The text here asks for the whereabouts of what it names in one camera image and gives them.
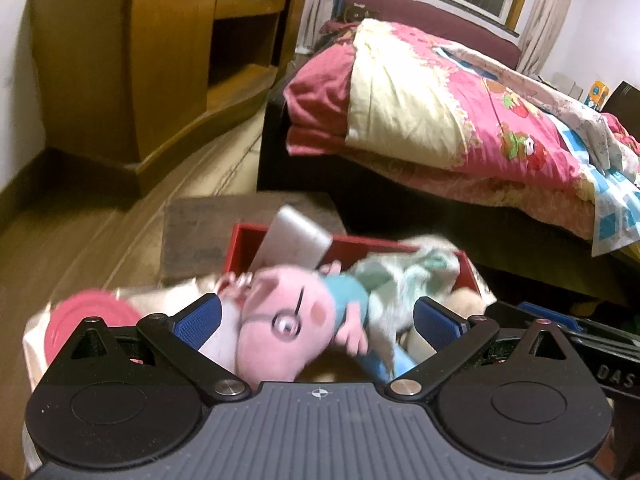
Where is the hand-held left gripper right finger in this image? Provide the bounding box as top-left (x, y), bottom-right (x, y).
top-left (384, 296), bottom-right (572, 402)

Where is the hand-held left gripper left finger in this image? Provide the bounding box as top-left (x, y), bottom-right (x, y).
top-left (67, 291), bottom-right (253, 402)

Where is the green and white cloth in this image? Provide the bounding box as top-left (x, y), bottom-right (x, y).
top-left (350, 235), bottom-right (462, 362)

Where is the red cardboard box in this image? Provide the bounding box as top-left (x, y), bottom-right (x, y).
top-left (222, 223), bottom-right (490, 312)

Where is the pink pig plush toy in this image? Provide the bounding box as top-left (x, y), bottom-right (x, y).
top-left (234, 260), bottom-right (417, 387)

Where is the white device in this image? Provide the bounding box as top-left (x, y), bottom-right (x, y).
top-left (250, 204), bottom-right (334, 274)

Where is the translucent plastic bag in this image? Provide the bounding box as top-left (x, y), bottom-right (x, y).
top-left (22, 275), bottom-right (241, 476)

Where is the pink round lid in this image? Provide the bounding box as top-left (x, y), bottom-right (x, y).
top-left (44, 287), bottom-right (144, 367)

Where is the dark bed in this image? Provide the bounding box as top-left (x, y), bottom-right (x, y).
top-left (256, 17), bottom-right (640, 307)

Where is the pink strawberry quilt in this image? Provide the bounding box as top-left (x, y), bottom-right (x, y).
top-left (284, 17), bottom-right (640, 241)

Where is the dark wooden headboard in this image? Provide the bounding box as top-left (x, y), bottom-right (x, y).
top-left (602, 80), bottom-right (640, 142)

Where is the wooden cabinet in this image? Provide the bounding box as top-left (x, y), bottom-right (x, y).
top-left (27, 0), bottom-right (312, 197)

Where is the small dark bag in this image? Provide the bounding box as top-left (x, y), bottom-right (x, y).
top-left (342, 2), bottom-right (374, 24)

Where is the beige curtain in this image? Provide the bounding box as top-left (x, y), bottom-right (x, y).
top-left (515, 0), bottom-right (582, 77)
top-left (290, 0), bottom-right (352, 54)

